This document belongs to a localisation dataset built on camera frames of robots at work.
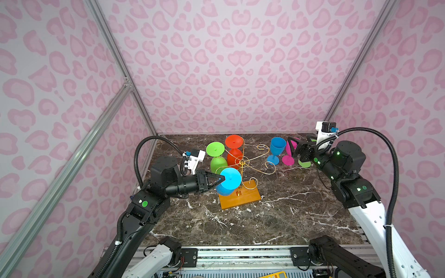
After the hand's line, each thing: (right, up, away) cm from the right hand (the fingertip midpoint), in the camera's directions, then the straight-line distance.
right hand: (298, 135), depth 63 cm
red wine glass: (-23, -8, +7) cm, 25 cm away
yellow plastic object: (-7, -54, +5) cm, 55 cm away
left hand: (-26, -14, -7) cm, 31 cm away
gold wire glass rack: (-15, -27, +29) cm, 43 cm away
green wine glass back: (-30, -5, +6) cm, 31 cm away
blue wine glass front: (-24, -16, -5) cm, 29 cm away
